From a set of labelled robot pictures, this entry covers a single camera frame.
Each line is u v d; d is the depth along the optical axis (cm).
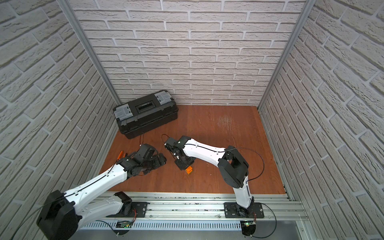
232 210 74
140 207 73
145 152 63
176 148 60
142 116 94
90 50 85
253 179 50
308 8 70
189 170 81
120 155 92
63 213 39
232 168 47
